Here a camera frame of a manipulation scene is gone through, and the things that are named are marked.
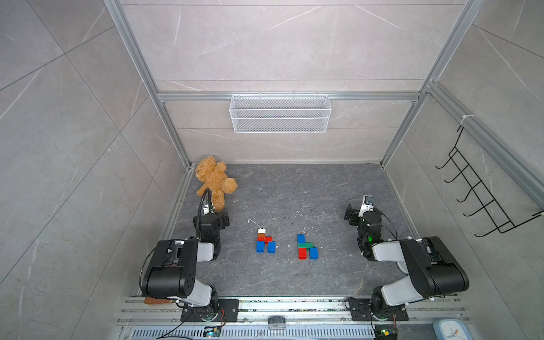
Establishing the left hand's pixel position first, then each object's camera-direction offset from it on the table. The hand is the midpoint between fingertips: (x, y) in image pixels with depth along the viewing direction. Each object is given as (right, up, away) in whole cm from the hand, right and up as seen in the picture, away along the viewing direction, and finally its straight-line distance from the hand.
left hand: (213, 209), depth 93 cm
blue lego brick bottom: (+26, -16, -5) cm, 31 cm away
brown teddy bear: (-1, +14, +8) cm, 16 cm away
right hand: (+67, +2, -1) cm, 67 cm away
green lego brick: (+41, -14, -6) cm, 44 cm away
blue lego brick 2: (+39, -13, -2) cm, 41 cm away
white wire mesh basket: (+31, +46, +8) cm, 56 cm away
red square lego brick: (+39, -18, -7) cm, 43 cm away
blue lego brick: (+22, -15, -5) cm, 27 cm away
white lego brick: (+22, -9, -2) cm, 24 cm away
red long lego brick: (+24, -12, -4) cm, 27 cm away
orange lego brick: (+22, -11, -1) cm, 25 cm away
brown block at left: (-15, -30, -20) cm, 39 cm away
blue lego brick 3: (+44, -17, -7) cm, 48 cm away
